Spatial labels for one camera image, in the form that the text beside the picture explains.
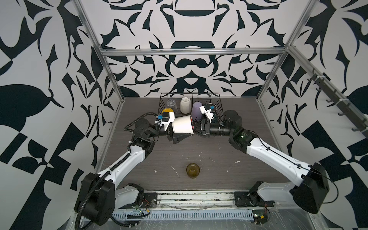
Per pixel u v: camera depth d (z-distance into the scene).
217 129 0.60
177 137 0.58
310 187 0.39
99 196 0.40
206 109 0.65
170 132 0.61
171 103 1.02
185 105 1.00
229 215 0.71
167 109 0.97
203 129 0.59
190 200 0.76
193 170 0.83
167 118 0.55
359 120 0.56
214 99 1.11
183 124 0.60
